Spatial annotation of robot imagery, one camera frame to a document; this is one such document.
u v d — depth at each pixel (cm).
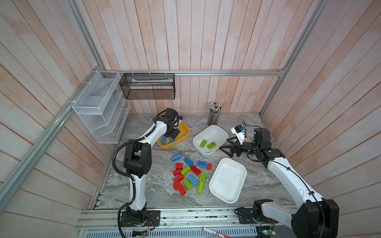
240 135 69
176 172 86
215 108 101
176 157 95
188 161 93
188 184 84
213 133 107
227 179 86
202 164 92
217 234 69
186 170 88
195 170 88
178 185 83
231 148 68
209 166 90
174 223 73
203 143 101
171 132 86
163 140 102
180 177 86
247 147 68
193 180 86
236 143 69
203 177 88
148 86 106
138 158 54
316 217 39
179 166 92
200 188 81
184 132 107
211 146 101
